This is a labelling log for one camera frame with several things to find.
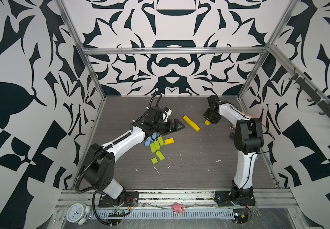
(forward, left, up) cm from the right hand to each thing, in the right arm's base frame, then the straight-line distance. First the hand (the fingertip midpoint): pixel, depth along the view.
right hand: (206, 116), depth 102 cm
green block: (-26, +32, -4) cm, 42 cm away
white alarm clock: (-56, +69, 0) cm, 89 cm away
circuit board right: (-57, -8, -6) cm, 57 cm away
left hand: (-17, +21, +14) cm, 30 cm away
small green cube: (-29, +36, -4) cm, 47 cm away
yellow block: (-5, +9, -4) cm, 11 cm away
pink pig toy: (-54, +23, -2) cm, 58 cm away
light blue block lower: (-18, +41, -4) cm, 45 cm away
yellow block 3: (-17, +26, -3) cm, 32 cm away
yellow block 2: (-5, 0, 0) cm, 5 cm away
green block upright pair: (-21, +36, -3) cm, 42 cm away
